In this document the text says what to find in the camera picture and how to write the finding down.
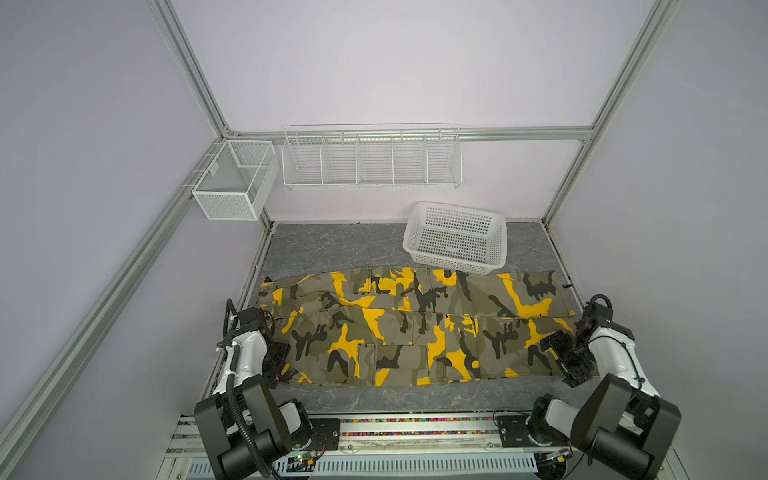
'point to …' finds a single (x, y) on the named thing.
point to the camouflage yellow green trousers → (412, 325)
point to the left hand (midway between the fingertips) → (283, 368)
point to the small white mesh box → (233, 185)
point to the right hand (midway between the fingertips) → (557, 364)
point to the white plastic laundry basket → (456, 237)
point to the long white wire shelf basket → (373, 156)
